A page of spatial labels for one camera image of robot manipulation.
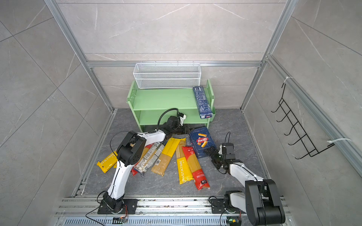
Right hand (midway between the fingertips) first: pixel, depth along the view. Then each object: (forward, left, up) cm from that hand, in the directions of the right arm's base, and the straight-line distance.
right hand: (207, 153), depth 90 cm
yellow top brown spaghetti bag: (-7, +30, 0) cm, 31 cm away
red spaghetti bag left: (-10, +43, +2) cm, 44 cm away
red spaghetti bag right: (-15, +7, +2) cm, 16 cm away
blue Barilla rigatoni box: (+9, +3, +3) cm, 10 cm away
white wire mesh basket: (+49, +26, +27) cm, 62 cm away
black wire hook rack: (-8, -40, +29) cm, 50 cm away
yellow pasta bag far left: (-4, +64, 0) cm, 64 cm away
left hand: (+18, +8, +6) cm, 21 cm away
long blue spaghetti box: (+15, +3, +28) cm, 32 cm away
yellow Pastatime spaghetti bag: (-11, +15, -1) cm, 19 cm away
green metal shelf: (+21, +36, +25) cm, 49 cm away
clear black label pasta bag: (+5, +31, +1) cm, 31 cm away
